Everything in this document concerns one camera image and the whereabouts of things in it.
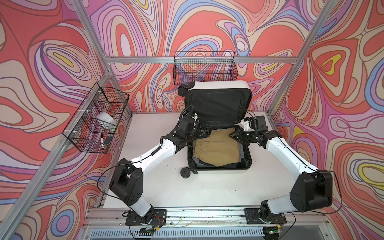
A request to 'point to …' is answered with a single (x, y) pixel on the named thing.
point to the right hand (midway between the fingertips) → (231, 139)
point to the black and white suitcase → (226, 106)
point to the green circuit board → (145, 230)
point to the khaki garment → (219, 148)
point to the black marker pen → (102, 141)
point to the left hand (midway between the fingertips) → (208, 129)
